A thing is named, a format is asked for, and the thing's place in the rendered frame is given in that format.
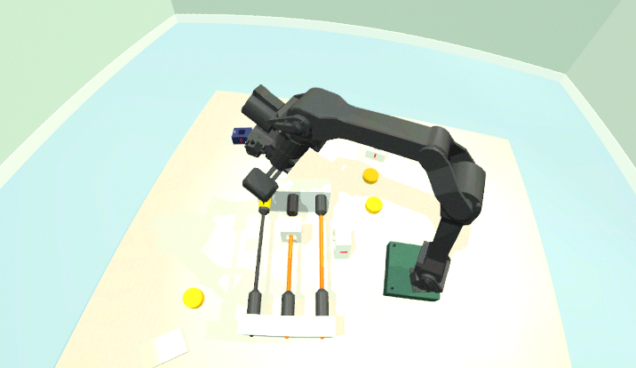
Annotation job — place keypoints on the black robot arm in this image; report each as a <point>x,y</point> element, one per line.
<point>310,119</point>

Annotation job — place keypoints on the yellow short cylinder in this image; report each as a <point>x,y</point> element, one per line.
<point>373,205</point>
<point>370,176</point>
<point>193,298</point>

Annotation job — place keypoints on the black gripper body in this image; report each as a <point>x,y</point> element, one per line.
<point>261,185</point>

